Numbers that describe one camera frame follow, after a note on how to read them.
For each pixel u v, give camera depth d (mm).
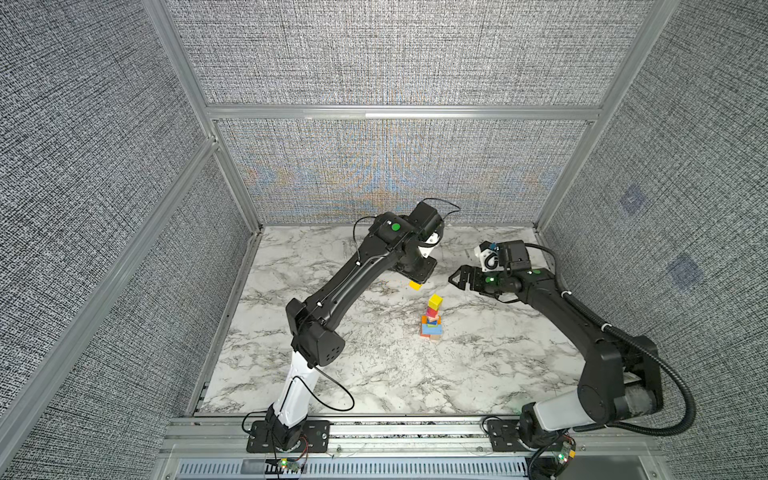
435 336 896
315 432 735
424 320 883
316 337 474
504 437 730
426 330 897
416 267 666
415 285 692
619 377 428
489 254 791
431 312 853
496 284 723
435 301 818
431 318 871
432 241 638
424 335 896
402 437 747
